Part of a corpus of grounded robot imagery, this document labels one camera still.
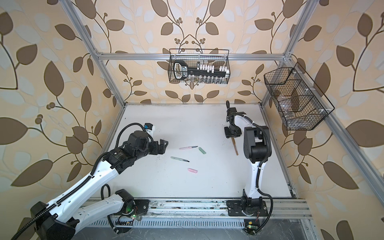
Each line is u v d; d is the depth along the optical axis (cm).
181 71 84
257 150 56
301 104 73
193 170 87
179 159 91
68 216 41
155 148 67
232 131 89
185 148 96
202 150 94
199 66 81
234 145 97
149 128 67
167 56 90
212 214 74
